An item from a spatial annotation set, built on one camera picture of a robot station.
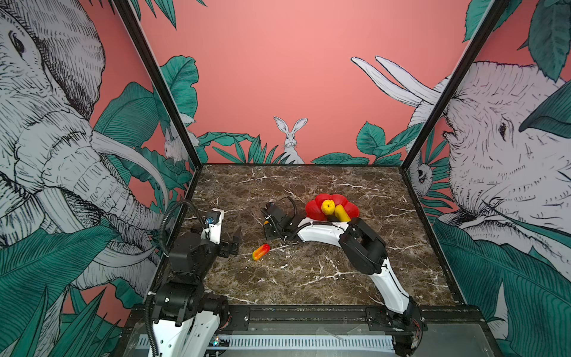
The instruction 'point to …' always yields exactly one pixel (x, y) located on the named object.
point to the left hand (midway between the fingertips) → (224, 221)
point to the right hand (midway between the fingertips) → (262, 229)
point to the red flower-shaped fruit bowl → (313, 208)
